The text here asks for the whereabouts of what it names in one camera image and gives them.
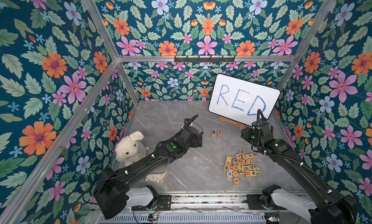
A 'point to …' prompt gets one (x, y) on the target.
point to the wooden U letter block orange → (247, 173)
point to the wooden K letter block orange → (236, 181)
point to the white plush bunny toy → (129, 149)
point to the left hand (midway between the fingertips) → (196, 135)
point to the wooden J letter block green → (257, 169)
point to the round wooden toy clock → (156, 177)
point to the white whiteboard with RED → (240, 100)
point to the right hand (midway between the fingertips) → (246, 130)
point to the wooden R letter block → (214, 134)
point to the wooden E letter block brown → (220, 133)
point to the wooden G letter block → (241, 152)
